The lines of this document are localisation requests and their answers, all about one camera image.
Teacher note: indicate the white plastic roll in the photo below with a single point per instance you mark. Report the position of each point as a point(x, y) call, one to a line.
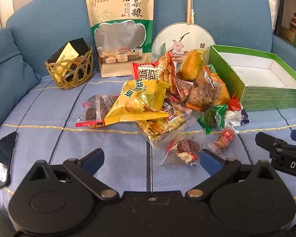
point(268, 2)

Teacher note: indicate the blue cushion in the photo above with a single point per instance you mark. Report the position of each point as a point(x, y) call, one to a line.
point(9, 79)

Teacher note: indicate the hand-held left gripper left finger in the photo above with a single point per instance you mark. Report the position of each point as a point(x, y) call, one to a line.
point(92, 160)

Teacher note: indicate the black and gold box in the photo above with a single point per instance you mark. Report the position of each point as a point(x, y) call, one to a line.
point(75, 47)

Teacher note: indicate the pile of mixed snack packets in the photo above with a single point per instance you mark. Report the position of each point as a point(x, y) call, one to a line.
point(135, 101)

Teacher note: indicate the round flower-painted hand fan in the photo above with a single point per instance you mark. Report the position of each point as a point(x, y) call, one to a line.
point(190, 35)

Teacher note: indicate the orange snack packet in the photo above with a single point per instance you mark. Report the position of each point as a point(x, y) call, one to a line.
point(204, 91)

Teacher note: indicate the kraft paper grain pouch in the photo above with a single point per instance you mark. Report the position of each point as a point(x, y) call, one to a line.
point(118, 9)

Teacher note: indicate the woven bamboo basket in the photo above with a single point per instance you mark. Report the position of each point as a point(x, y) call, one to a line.
point(74, 81)

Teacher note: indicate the black smartphone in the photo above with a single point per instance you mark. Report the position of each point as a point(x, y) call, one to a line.
point(3, 160)

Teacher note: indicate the green cardboard box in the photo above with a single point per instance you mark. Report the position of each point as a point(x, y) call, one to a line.
point(268, 96)

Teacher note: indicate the red checker-edged snack packet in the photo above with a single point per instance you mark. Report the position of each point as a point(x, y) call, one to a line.
point(166, 69)

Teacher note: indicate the blue sofa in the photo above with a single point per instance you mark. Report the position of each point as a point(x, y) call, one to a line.
point(224, 12)

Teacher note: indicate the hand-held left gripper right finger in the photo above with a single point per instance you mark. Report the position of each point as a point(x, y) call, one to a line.
point(209, 161)

